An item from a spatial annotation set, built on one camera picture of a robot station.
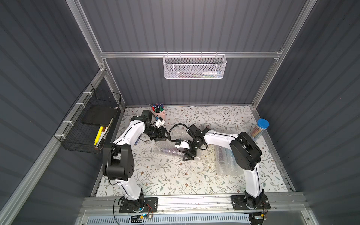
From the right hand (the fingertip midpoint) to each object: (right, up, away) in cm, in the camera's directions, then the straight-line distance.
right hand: (186, 153), depth 91 cm
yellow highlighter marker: (-45, +15, -20) cm, 52 cm away
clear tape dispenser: (+16, +18, +11) cm, 26 cm away
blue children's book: (-35, +6, +5) cm, 36 cm away
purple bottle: (-9, +2, -2) cm, 10 cm away
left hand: (-10, +10, -6) cm, 16 cm away
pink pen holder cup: (-18, +27, +14) cm, 35 cm away
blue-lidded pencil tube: (+46, +19, -7) cm, 51 cm away
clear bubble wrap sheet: (-18, +6, +3) cm, 19 cm away
